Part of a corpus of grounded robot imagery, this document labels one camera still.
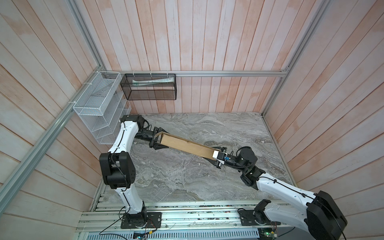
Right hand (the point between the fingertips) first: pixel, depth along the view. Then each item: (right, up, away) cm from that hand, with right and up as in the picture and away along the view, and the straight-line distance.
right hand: (205, 150), depth 71 cm
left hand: (-18, +4, +3) cm, 19 cm away
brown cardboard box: (-9, +3, -5) cm, 11 cm away
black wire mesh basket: (-36, +41, +33) cm, 63 cm away
